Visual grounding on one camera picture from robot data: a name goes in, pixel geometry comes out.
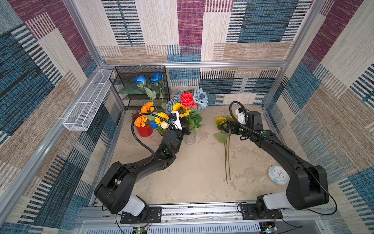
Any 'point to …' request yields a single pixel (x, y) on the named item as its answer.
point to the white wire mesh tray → (79, 118)
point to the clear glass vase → (190, 139)
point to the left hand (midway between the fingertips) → (185, 115)
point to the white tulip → (164, 125)
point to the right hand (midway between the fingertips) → (229, 127)
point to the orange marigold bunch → (142, 119)
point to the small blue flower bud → (154, 125)
